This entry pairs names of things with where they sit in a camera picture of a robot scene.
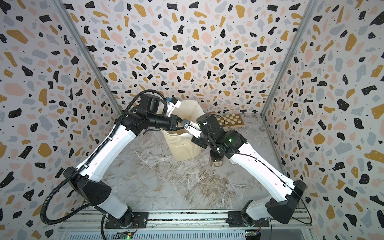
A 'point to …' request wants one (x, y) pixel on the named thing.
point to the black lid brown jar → (214, 163)
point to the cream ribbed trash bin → (180, 148)
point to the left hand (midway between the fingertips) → (189, 125)
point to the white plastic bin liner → (189, 109)
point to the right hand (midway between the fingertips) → (199, 129)
